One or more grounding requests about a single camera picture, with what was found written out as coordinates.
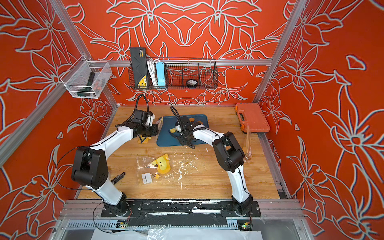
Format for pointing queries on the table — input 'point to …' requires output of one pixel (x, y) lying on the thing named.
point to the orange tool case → (252, 118)
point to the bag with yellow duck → (150, 170)
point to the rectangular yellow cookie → (172, 130)
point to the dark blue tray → (165, 138)
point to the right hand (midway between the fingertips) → (180, 139)
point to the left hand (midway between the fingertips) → (159, 129)
